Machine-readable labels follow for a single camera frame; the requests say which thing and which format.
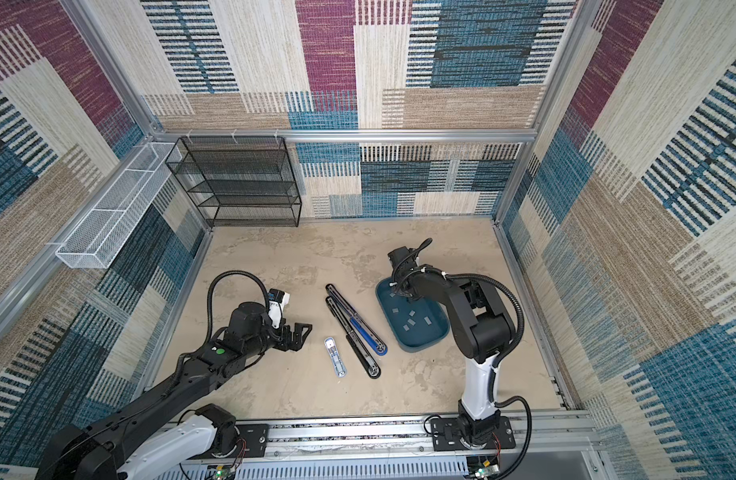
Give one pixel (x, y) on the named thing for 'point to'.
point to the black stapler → (355, 341)
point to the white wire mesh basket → (103, 232)
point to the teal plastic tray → (417, 324)
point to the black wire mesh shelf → (240, 181)
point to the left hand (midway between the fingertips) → (298, 319)
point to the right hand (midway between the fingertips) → (408, 288)
